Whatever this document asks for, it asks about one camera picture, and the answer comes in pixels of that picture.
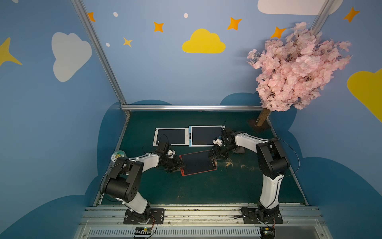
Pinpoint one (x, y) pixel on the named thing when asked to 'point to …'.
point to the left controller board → (143, 230)
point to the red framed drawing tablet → (196, 163)
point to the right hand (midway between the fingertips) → (212, 156)
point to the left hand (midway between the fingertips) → (184, 165)
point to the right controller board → (267, 232)
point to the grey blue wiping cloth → (238, 150)
